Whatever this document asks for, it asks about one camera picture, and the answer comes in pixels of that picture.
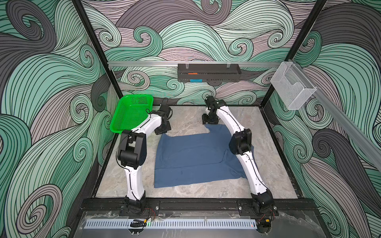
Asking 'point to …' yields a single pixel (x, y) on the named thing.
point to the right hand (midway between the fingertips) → (209, 122)
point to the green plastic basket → (129, 110)
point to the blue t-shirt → (182, 157)
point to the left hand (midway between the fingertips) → (164, 129)
